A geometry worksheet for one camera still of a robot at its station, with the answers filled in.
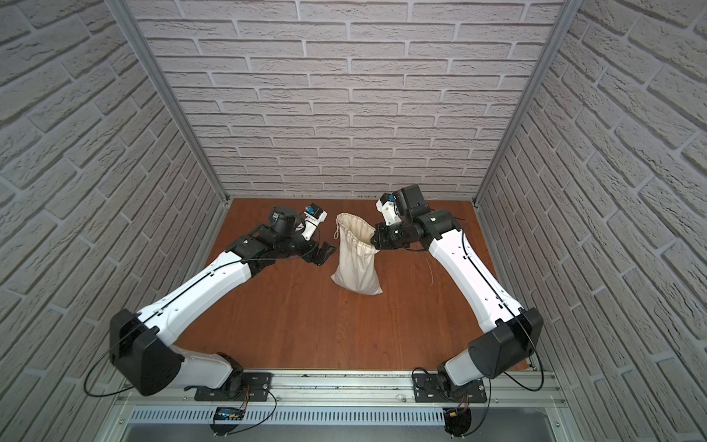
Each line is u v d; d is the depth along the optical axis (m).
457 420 0.70
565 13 0.69
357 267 0.76
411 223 0.63
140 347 0.40
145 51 0.77
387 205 0.68
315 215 0.68
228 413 0.72
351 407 0.71
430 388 0.72
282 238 0.59
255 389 0.73
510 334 0.39
